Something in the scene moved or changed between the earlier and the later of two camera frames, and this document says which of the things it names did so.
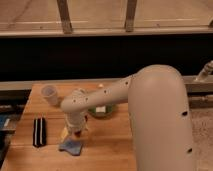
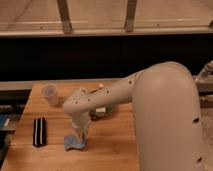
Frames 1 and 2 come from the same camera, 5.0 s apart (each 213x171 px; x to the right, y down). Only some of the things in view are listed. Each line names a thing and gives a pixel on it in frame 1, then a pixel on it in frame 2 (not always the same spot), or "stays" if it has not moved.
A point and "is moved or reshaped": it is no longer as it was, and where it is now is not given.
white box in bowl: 101,109 stays
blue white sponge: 72,146 is moved or reshaped
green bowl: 110,110 stays
